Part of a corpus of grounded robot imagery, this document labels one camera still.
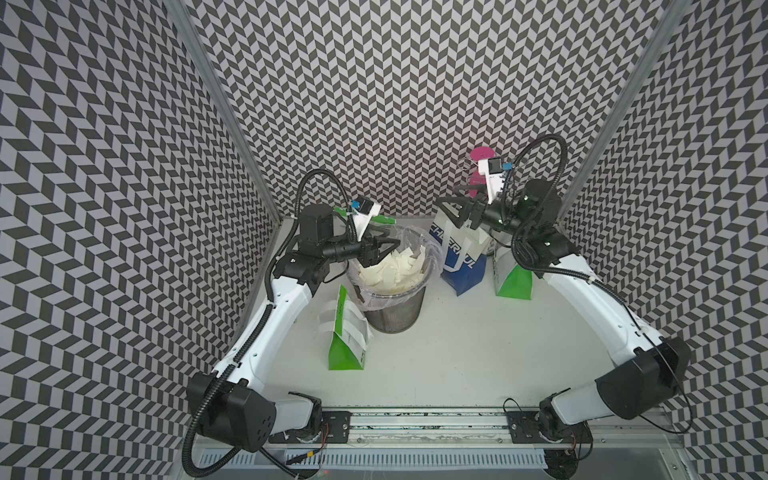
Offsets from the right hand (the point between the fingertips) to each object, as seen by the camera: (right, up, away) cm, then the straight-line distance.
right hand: (447, 199), depth 67 cm
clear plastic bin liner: (-19, -23, +4) cm, 30 cm away
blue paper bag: (+8, -13, +17) cm, 22 cm away
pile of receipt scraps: (-12, -18, +14) cm, 26 cm away
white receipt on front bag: (-21, -29, +3) cm, 36 cm away
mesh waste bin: (-11, -30, +14) cm, 35 cm away
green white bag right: (+22, -21, +21) cm, 37 cm away
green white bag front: (-25, -39, +10) cm, 47 cm away
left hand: (-12, -9, +3) cm, 16 cm away
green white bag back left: (-16, -4, +7) cm, 18 cm away
